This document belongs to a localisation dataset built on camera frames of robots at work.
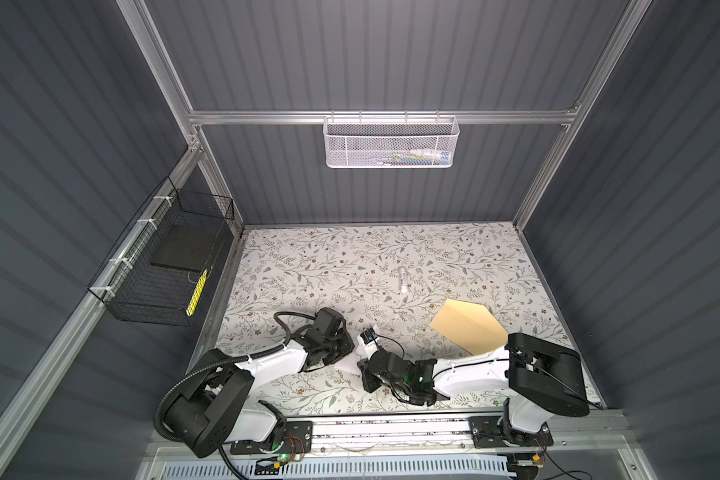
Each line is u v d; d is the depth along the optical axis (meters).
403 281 1.02
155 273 0.72
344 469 0.77
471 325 0.94
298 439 0.72
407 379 0.63
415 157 0.92
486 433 0.73
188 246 0.75
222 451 0.69
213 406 0.42
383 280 1.05
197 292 0.69
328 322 0.70
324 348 0.72
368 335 0.73
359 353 0.81
